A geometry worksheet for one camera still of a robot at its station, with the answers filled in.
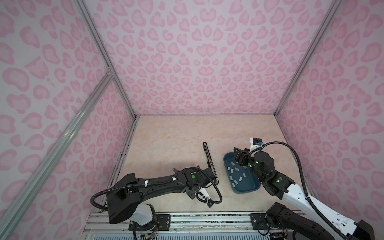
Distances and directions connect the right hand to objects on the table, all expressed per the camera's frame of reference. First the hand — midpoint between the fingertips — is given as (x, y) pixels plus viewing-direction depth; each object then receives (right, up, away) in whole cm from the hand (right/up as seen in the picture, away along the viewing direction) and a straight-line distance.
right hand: (238, 148), depth 76 cm
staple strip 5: (-1, -19, +11) cm, 22 cm away
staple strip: (+3, -15, +14) cm, 21 cm away
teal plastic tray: (+5, -19, +10) cm, 23 cm away
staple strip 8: (-1, -21, +8) cm, 23 cm away
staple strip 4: (+7, -17, +12) cm, 22 cm away
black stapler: (-13, -12, +16) cm, 24 cm away
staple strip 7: (+1, -21, +10) cm, 23 cm away
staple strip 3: (-2, -14, +15) cm, 21 cm away
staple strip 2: (0, -15, +14) cm, 21 cm away
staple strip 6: (+4, -19, +11) cm, 22 cm away
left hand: (-20, -18, +5) cm, 27 cm away
